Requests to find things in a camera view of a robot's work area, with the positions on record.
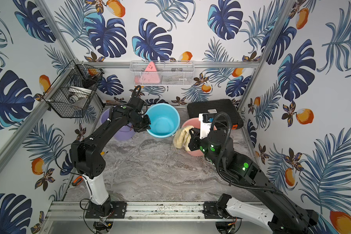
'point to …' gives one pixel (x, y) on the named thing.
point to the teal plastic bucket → (165, 120)
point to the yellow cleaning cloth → (182, 137)
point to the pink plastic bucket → (195, 122)
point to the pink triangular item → (149, 76)
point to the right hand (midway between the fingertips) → (190, 126)
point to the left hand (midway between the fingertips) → (153, 130)
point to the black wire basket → (70, 95)
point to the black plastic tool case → (226, 106)
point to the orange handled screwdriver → (78, 180)
